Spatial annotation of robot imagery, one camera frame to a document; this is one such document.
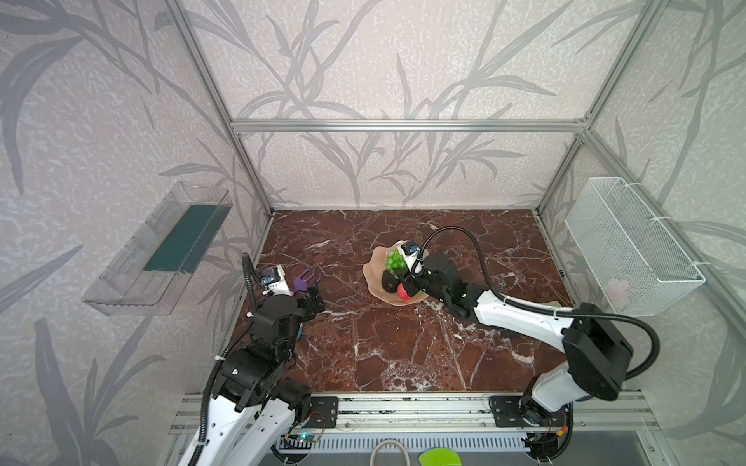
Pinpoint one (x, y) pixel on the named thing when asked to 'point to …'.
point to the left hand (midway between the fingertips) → (305, 277)
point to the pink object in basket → (619, 293)
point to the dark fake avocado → (389, 282)
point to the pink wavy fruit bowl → (373, 271)
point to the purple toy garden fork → (301, 284)
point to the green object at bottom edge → (439, 456)
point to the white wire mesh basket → (634, 264)
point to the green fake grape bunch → (394, 261)
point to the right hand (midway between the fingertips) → (399, 256)
